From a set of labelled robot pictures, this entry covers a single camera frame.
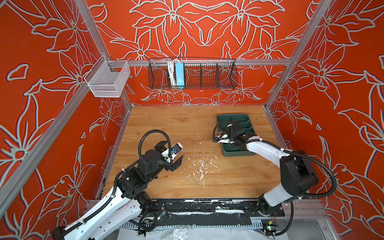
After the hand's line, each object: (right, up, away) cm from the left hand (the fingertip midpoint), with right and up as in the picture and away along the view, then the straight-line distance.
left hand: (173, 146), depth 69 cm
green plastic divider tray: (+31, -5, +15) cm, 35 cm away
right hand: (+31, +5, +23) cm, 39 cm away
